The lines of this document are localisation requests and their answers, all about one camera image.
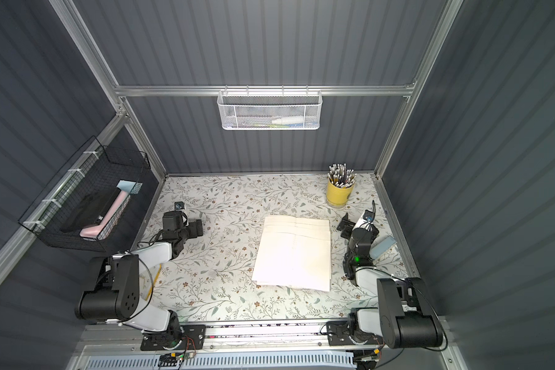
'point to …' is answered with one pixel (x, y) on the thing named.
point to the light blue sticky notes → (126, 186)
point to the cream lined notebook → (294, 252)
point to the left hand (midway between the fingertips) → (191, 222)
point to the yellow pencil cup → (338, 196)
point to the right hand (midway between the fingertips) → (359, 217)
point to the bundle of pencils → (340, 176)
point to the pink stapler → (93, 232)
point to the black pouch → (89, 210)
